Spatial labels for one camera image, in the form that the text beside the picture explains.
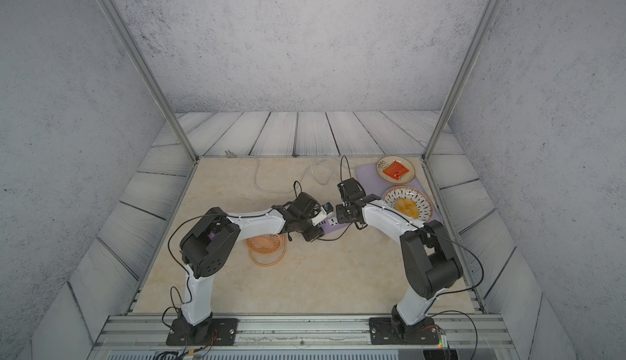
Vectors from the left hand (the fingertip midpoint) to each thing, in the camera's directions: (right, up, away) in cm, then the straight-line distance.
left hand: (323, 229), depth 95 cm
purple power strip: (+3, +2, -1) cm, 4 cm away
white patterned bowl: (+41, +11, +7) cm, 43 cm away
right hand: (+8, +7, -2) cm, 11 cm away
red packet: (+34, +24, +20) cm, 46 cm away
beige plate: (+37, +20, +17) cm, 45 cm away
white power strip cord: (-46, +31, +28) cm, 62 cm away
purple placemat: (+22, +17, +13) cm, 31 cm away
